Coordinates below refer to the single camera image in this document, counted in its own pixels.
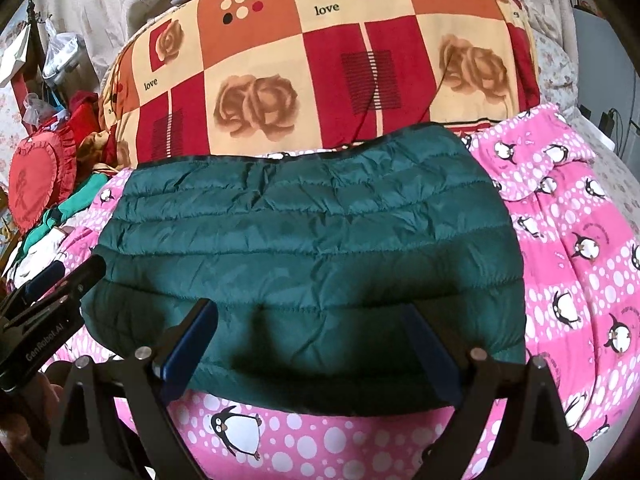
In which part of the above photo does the white plastic bag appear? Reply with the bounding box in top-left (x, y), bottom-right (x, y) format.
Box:
top-left (41, 18), bottom-right (87, 88)

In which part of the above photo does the black charger with cable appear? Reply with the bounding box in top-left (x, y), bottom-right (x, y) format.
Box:
top-left (578, 105), bottom-right (626, 155)

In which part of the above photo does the red garment pile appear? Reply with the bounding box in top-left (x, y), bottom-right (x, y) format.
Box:
top-left (67, 90), bottom-right (122, 169)

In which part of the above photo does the white floral quilt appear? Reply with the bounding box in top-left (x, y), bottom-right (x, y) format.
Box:
top-left (533, 30), bottom-right (578, 117)

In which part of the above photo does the red orange rose blanket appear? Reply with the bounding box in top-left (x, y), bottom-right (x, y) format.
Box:
top-left (100, 0), bottom-right (540, 165)

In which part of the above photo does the teal green garment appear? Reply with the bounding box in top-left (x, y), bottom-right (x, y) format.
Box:
top-left (16, 174), bottom-right (110, 261)

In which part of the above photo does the dark green puffer jacket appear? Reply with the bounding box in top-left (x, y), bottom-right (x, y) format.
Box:
top-left (81, 124), bottom-right (526, 416)

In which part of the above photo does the red heart ruffled pillow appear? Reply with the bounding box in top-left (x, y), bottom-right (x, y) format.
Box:
top-left (9, 126), bottom-right (77, 234)

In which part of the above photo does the pink penguin bedsheet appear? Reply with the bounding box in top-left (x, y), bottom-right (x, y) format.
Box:
top-left (44, 102), bottom-right (640, 480)

